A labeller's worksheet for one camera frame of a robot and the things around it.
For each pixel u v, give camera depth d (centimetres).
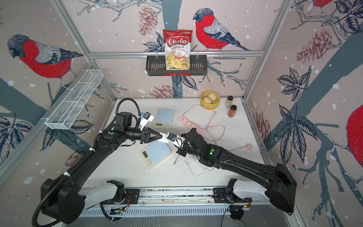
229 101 108
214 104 112
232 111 103
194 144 53
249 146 90
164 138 69
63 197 38
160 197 74
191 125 100
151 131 68
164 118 106
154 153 88
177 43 85
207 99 111
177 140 59
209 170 83
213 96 114
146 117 66
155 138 68
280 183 40
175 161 86
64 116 72
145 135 64
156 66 95
